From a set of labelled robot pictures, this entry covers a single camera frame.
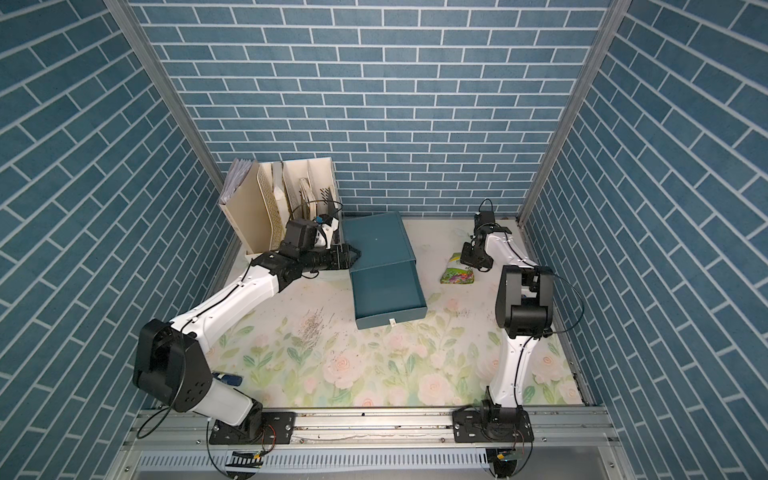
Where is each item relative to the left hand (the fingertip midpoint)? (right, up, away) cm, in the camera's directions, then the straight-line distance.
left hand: (358, 255), depth 83 cm
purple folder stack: (-40, +26, +10) cm, 48 cm away
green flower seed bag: (+31, -6, +17) cm, 36 cm away
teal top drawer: (+8, -10, -4) cm, 14 cm away
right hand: (+37, -3, +18) cm, 41 cm away
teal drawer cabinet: (+8, -1, -2) cm, 9 cm away
